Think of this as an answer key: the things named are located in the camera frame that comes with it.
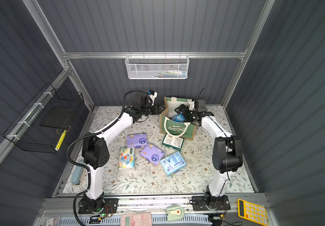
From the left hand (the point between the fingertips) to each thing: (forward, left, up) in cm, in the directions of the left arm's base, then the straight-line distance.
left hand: (166, 109), depth 86 cm
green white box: (-13, -6, -18) cm, 23 cm away
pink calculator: (-54, +15, -22) cm, 60 cm away
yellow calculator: (-52, -44, -23) cm, 72 cm away
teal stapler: (-32, +52, -20) cm, 65 cm away
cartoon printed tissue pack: (-24, +25, -19) cm, 39 cm away
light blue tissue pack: (-27, -3, -19) cm, 33 cm away
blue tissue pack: (+5, -9, -14) cm, 17 cm away
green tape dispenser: (-52, -3, -17) cm, 55 cm away
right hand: (+2, -10, -5) cm, 11 cm away
